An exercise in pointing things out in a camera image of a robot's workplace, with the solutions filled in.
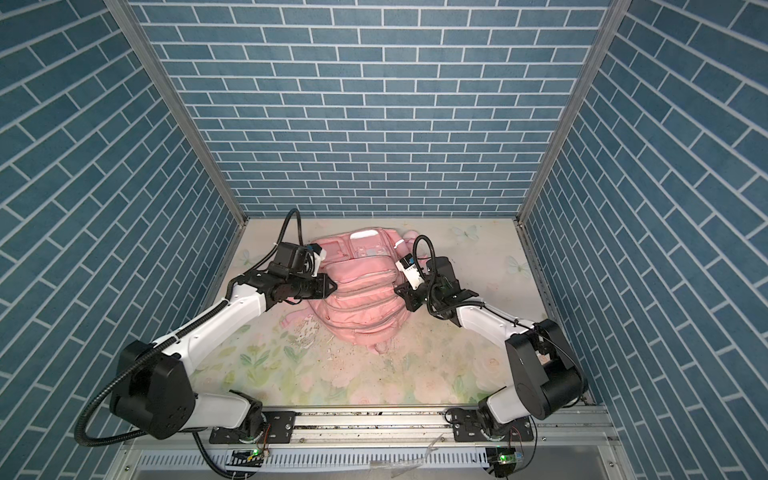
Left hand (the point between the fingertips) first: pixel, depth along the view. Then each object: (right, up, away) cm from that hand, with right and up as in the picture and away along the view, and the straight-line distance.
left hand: (337, 286), depth 84 cm
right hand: (+17, 0, +3) cm, 17 cm away
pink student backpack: (+8, -6, 0) cm, 10 cm away
